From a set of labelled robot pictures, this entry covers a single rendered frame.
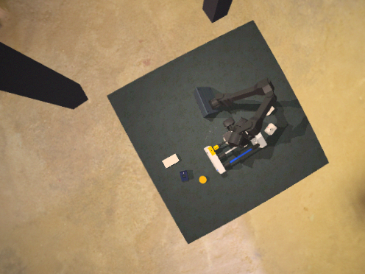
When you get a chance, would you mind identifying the white flat bar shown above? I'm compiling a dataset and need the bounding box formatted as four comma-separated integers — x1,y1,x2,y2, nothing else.
163,154,179,168

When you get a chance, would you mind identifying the yellow short cylinder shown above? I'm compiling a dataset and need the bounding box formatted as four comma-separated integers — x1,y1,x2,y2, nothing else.
199,176,207,183

